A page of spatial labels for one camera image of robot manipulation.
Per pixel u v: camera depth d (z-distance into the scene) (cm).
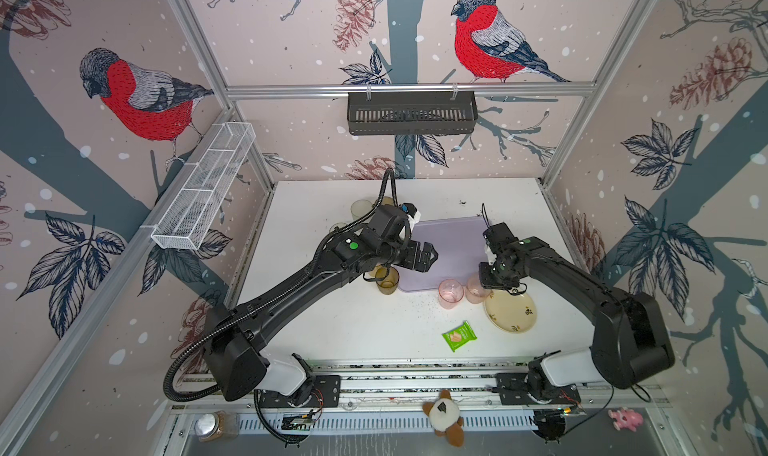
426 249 66
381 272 88
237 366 39
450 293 90
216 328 40
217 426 61
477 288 89
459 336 81
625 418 67
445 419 68
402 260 65
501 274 73
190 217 71
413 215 68
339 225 57
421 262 65
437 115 107
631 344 42
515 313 86
